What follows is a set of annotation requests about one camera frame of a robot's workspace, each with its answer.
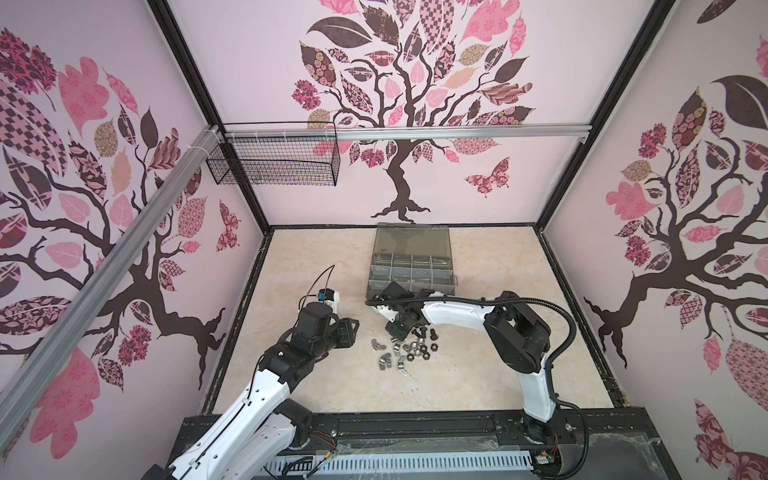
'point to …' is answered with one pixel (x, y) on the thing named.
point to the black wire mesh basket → (276, 161)
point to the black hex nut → (434, 346)
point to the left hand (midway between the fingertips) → (353, 328)
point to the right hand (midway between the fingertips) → (394, 322)
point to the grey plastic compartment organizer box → (418, 256)
